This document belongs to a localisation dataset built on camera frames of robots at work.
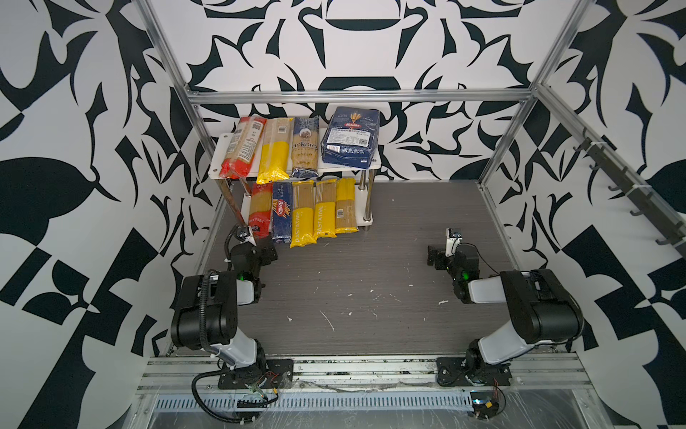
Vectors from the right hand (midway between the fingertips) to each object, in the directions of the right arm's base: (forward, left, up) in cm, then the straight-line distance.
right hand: (444, 241), depth 96 cm
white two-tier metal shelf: (+21, +77, +3) cm, 80 cm away
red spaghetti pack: (+10, +66, +5) cm, 67 cm away
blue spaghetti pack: (+8, +57, +7) cm, 58 cm away
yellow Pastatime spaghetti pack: (+8, +50, +4) cm, 51 cm away
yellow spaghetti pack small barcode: (+13, +35, +5) cm, 37 cm away
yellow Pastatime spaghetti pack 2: (+11, +42, +6) cm, 44 cm away
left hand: (0, +67, +3) cm, 67 cm away
